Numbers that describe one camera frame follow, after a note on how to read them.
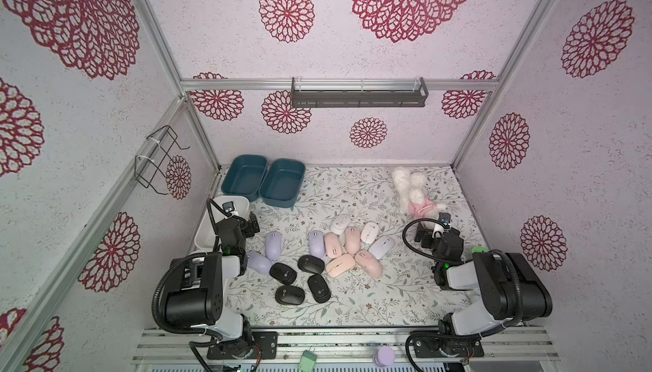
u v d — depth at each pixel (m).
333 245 0.92
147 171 0.77
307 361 0.70
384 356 0.65
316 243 0.93
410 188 1.04
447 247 0.72
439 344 0.72
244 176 1.17
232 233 0.71
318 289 0.82
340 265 0.88
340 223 0.98
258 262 0.90
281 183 1.21
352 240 0.94
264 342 0.75
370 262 0.88
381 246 0.93
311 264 0.88
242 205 1.00
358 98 0.88
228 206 0.80
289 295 0.81
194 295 0.45
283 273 0.86
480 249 0.96
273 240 0.95
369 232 0.96
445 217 0.80
